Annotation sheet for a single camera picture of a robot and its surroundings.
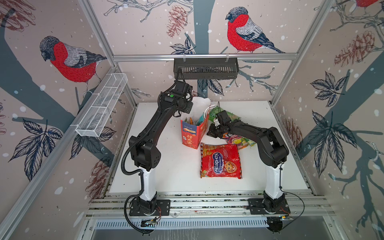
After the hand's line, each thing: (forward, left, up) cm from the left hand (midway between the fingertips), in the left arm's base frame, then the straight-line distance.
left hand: (186, 105), depth 85 cm
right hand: (-6, -12, -21) cm, 25 cm away
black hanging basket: (+35, -5, +1) cm, 35 cm away
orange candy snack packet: (-9, -28, -23) cm, 37 cm away
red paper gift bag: (-15, -3, -8) cm, 17 cm away
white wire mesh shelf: (-14, +45, +5) cm, 48 cm away
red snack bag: (-25, -20, -20) cm, 38 cm away
